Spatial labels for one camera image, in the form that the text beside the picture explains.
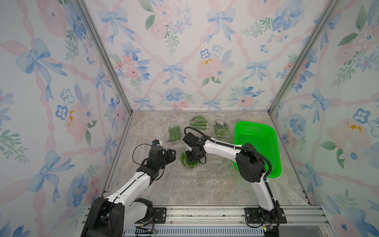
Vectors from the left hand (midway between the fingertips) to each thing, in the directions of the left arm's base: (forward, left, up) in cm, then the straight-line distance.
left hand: (174, 151), depth 87 cm
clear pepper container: (+27, -17, -5) cm, 33 cm away
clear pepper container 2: (+17, +2, -6) cm, 19 cm away
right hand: (0, -10, -8) cm, 13 cm away
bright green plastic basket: (+14, -60, -6) cm, 62 cm away
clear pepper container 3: (-2, -7, -8) cm, 11 cm away
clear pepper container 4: (+22, -32, -6) cm, 40 cm away
